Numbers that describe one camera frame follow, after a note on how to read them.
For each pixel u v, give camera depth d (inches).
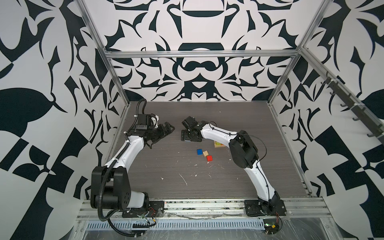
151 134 28.6
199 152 37.0
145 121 26.5
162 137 30.5
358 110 23.2
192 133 29.1
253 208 29.3
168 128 30.7
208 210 29.4
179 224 25.5
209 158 36.1
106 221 16.0
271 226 28.1
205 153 36.1
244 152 22.7
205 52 36.5
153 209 28.9
